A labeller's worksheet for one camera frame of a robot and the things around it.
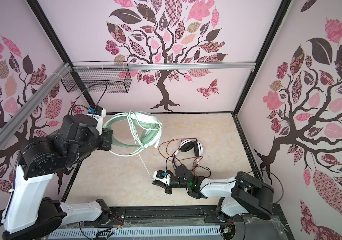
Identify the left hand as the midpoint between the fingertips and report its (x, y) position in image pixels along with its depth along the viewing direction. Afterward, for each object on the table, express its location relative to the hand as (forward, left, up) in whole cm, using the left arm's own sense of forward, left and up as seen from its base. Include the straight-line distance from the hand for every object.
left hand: (109, 134), depth 56 cm
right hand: (-7, -15, -29) cm, 33 cm away
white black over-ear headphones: (+16, -34, -33) cm, 50 cm away
